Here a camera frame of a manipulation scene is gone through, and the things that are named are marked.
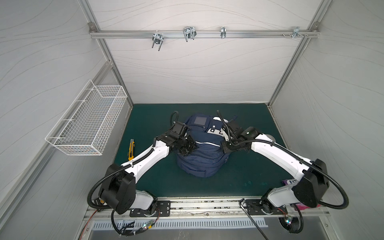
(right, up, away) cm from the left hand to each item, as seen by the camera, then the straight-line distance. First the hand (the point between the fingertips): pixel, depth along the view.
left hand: (201, 144), depth 81 cm
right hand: (+14, 0, +1) cm, 14 cm away
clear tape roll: (+47, +1, +16) cm, 50 cm away
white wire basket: (-54, +10, -13) cm, 57 cm away
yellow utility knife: (-44, -6, +13) cm, 47 cm away
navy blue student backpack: (+4, -7, -3) cm, 9 cm away
